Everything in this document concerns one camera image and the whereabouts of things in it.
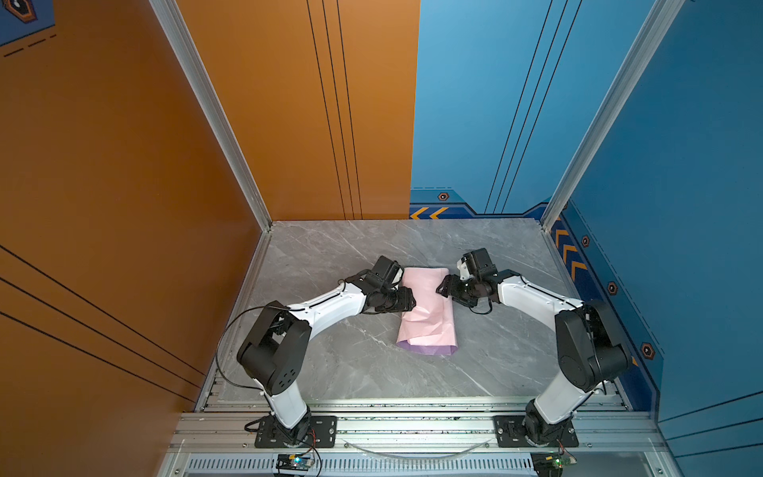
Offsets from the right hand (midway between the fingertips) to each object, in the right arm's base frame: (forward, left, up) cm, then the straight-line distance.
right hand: (441, 293), depth 92 cm
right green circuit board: (-43, -22, -9) cm, 49 cm away
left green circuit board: (-43, +39, -7) cm, 58 cm away
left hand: (-4, +10, +2) cm, 11 cm away
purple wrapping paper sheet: (-13, +5, +3) cm, 14 cm away
